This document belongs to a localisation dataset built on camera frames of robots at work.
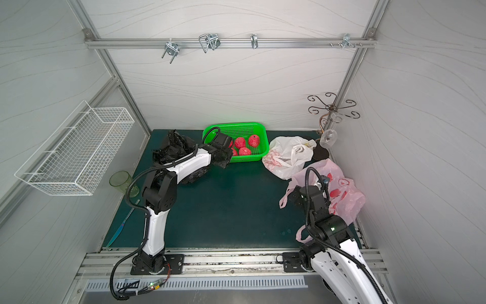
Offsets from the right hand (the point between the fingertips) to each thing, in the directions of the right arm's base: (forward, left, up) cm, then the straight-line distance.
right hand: (307, 191), depth 74 cm
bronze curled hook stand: (+38, -14, +12) cm, 42 cm away
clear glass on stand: (+28, -14, +1) cm, 32 cm away
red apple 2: (+25, +33, -8) cm, 42 cm away
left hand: (+24, +32, -8) cm, 41 cm away
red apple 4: (+34, +30, -9) cm, 46 cm away
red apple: (+29, +28, -12) cm, 42 cm away
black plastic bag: (+25, +63, -4) cm, 68 cm away
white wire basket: (0, +88, +15) cm, 89 cm away
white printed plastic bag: (+28, +4, -12) cm, 30 cm away
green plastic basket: (+46, +28, -11) cm, 55 cm away
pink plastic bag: (-12, 0, -15) cm, 19 cm away
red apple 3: (+37, +23, -12) cm, 45 cm away
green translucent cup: (+7, +87, -9) cm, 87 cm away
